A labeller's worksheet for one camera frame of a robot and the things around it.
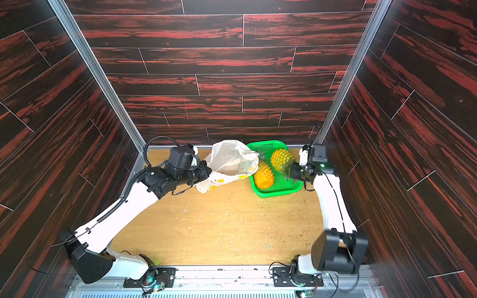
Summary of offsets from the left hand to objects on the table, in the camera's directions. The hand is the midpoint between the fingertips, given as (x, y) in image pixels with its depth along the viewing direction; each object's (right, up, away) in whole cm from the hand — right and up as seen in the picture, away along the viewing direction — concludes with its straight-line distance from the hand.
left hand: (215, 170), depth 73 cm
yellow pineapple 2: (+30, +4, +14) cm, 34 cm away
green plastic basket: (+34, -9, +28) cm, 44 cm away
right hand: (+37, -1, +10) cm, 38 cm away
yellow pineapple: (+23, -4, +20) cm, 31 cm away
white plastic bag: (+4, +5, +36) cm, 37 cm away
